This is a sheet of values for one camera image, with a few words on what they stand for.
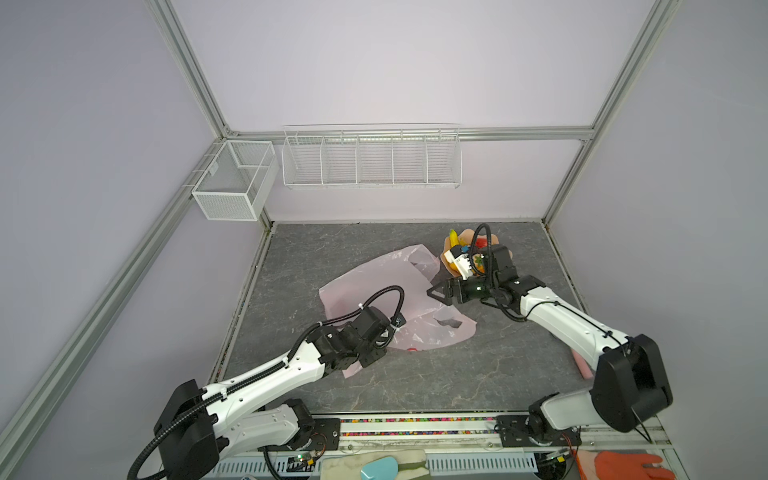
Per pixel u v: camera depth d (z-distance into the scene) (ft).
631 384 1.39
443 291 2.41
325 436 2.41
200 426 1.29
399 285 2.02
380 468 2.24
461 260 2.48
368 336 1.97
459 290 2.37
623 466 2.27
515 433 2.42
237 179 3.31
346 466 2.28
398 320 2.20
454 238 3.46
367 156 3.28
